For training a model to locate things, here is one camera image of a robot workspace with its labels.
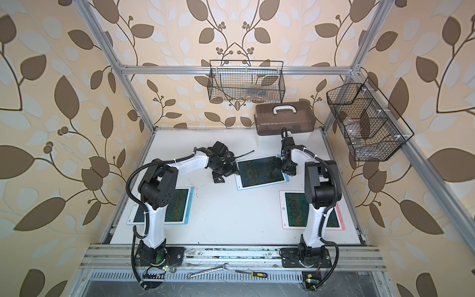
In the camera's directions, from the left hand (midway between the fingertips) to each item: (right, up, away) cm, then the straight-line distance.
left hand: (232, 174), depth 95 cm
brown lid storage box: (+20, +30, +2) cm, 36 cm away
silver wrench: (-15, -36, -24) cm, 46 cm away
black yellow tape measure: (+1, +8, +12) cm, 14 cm away
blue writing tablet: (+13, 0, +6) cm, 15 cm away
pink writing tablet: (+30, -16, -8) cm, 35 cm away
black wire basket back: (+7, +49, +1) cm, 49 cm away
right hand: (+26, +1, +5) cm, 26 cm away
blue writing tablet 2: (-25, -17, -9) cm, 32 cm away
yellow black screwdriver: (+13, -35, -25) cm, 45 cm away
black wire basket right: (+58, +22, -22) cm, 66 cm away
